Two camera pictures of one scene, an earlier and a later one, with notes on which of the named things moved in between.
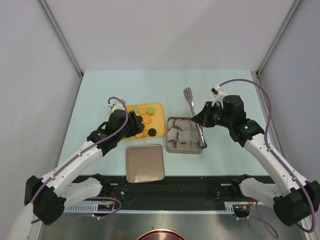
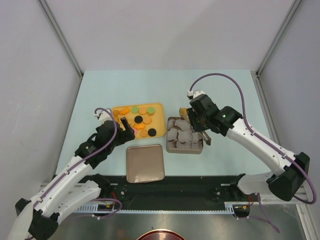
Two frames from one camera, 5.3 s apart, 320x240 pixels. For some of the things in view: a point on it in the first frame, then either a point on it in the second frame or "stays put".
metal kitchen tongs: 188,93 → 184,113
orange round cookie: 147,120 stays put
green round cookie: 151,111 stays put
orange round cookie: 142,110 stays put
